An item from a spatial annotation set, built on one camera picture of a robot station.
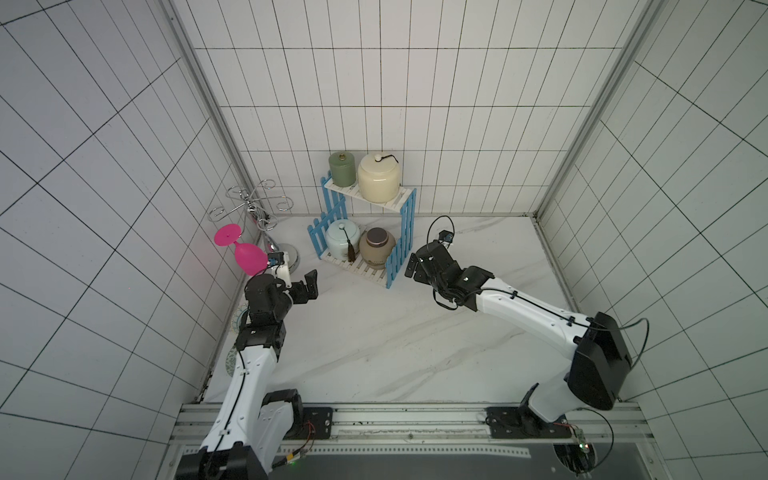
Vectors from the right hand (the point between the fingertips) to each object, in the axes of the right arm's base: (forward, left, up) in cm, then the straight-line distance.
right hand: (410, 267), depth 83 cm
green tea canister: (+23, +21, +17) cm, 36 cm away
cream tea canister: (+17, +9, +18) cm, 27 cm away
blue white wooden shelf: (+26, +27, -3) cm, 38 cm away
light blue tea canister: (+15, +24, -4) cm, 29 cm away
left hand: (-5, +31, 0) cm, 32 cm away
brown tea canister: (+9, +11, -3) cm, 15 cm away
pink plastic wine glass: (+1, +47, 0) cm, 47 cm away
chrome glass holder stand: (+13, +46, +11) cm, 49 cm away
